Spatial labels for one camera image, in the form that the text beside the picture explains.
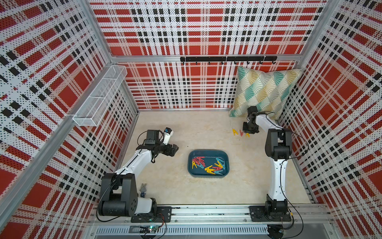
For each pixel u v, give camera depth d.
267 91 0.93
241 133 1.05
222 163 0.91
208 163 0.91
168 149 0.79
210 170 0.88
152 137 0.70
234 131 1.08
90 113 0.69
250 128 0.93
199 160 0.93
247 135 1.05
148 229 0.69
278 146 0.62
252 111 0.89
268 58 0.88
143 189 0.80
